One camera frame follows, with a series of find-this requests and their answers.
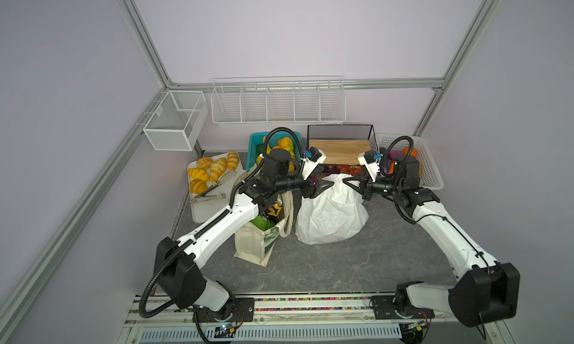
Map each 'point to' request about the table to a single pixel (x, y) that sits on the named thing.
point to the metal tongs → (200, 196)
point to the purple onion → (392, 154)
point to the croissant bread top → (204, 162)
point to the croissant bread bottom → (198, 186)
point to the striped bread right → (232, 160)
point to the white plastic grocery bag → (334, 214)
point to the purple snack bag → (329, 169)
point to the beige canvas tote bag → (254, 244)
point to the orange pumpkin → (413, 152)
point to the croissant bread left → (198, 173)
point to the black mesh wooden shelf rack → (342, 143)
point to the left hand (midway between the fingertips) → (327, 178)
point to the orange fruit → (285, 143)
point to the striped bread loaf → (217, 168)
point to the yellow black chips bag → (273, 210)
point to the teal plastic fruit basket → (257, 140)
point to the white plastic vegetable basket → (430, 175)
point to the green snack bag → (262, 223)
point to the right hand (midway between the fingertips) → (344, 181)
